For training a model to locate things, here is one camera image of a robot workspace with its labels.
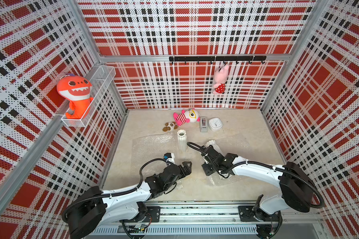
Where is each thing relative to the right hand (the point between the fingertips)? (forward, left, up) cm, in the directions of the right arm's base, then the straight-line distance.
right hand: (208, 165), depth 85 cm
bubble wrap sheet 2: (+16, -24, -6) cm, 30 cm away
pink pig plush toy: (+46, -9, +30) cm, 56 cm away
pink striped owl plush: (+38, +13, +1) cm, 40 cm away
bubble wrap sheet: (+15, +40, -5) cm, 43 cm away
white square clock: (+33, -8, -3) cm, 35 cm away
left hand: (-1, +11, +3) cm, 12 cm away
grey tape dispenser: (+33, 0, -3) cm, 33 cm away
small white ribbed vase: (+12, +15, +9) cm, 21 cm away
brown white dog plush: (+32, +25, -3) cm, 41 cm away
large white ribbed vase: (+15, -4, -1) cm, 16 cm away
